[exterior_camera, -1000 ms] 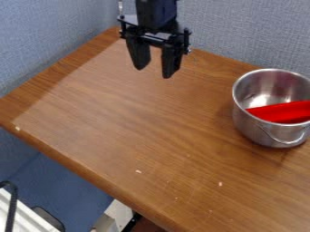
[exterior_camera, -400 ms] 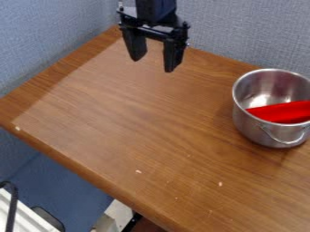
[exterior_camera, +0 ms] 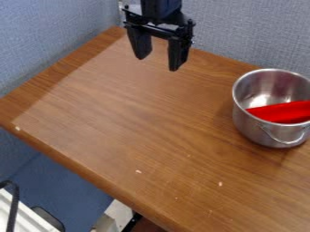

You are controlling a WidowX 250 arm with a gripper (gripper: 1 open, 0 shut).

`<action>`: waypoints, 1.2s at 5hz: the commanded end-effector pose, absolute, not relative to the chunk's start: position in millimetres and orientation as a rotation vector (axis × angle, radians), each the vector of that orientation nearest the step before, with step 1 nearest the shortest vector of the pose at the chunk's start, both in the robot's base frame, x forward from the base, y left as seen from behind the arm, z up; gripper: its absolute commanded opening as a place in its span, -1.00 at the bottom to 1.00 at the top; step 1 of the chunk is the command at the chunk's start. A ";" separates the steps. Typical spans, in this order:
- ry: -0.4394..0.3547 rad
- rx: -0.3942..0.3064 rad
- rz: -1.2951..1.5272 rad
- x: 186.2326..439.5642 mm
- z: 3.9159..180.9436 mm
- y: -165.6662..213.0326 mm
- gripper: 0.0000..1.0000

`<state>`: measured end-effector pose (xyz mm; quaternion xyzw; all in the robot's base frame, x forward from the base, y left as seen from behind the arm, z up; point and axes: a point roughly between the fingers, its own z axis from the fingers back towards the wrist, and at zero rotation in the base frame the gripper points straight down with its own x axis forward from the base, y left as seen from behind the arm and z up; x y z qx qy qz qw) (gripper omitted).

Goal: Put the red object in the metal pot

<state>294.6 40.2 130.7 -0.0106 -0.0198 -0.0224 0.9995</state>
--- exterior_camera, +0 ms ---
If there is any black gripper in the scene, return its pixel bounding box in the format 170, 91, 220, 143
123, 0, 197, 72

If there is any metal pot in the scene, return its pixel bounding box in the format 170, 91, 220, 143
232, 68, 310, 149

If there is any red star-shaped block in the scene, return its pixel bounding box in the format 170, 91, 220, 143
248, 100, 310, 123

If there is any white radiator panel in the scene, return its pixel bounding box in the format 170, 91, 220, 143
0, 189, 61, 232

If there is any white table frame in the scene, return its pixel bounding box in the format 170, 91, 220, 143
91, 199, 134, 232

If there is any black cable loop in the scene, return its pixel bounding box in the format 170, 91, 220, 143
0, 180, 20, 232

